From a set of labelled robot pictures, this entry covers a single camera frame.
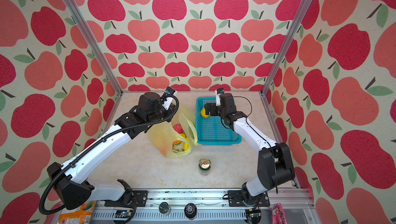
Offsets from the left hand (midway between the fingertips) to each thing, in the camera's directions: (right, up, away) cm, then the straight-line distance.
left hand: (177, 105), depth 73 cm
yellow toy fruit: (+14, -6, +31) cm, 34 cm away
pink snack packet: (+47, -50, -4) cm, 69 cm away
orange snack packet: (-44, -49, -6) cm, 66 cm away
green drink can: (+13, -30, +1) cm, 33 cm away
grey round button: (-5, -43, -10) cm, 44 cm away
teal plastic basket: (+18, -17, +26) cm, 36 cm away
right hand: (+20, +1, +15) cm, 25 cm away
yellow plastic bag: (-12, -19, +15) cm, 27 cm away
